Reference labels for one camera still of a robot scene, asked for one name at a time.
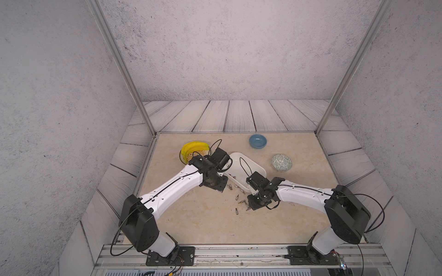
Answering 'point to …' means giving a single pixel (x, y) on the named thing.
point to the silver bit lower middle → (236, 211)
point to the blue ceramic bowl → (258, 141)
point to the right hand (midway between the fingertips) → (252, 204)
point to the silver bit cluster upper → (229, 186)
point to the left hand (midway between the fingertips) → (223, 186)
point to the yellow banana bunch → (191, 147)
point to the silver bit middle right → (242, 201)
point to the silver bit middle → (236, 197)
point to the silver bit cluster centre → (242, 191)
